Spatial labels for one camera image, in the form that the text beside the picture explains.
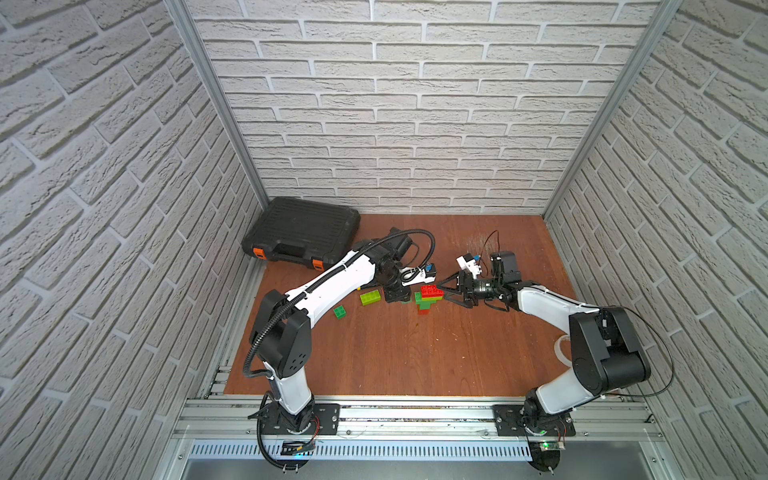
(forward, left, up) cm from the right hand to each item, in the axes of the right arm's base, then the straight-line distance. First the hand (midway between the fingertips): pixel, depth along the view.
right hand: (445, 292), depth 85 cm
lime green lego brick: (-1, +2, -1) cm, 3 cm away
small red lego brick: (-1, +5, -11) cm, 12 cm away
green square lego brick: (0, +32, -10) cm, 33 cm away
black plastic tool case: (+29, +46, -3) cm, 54 cm away
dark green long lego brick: (-1, +6, -5) cm, 8 cm away
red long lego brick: (0, +4, +1) cm, 4 cm away
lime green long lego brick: (+5, +23, -10) cm, 25 cm away
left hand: (+1, +11, +2) cm, 11 cm away
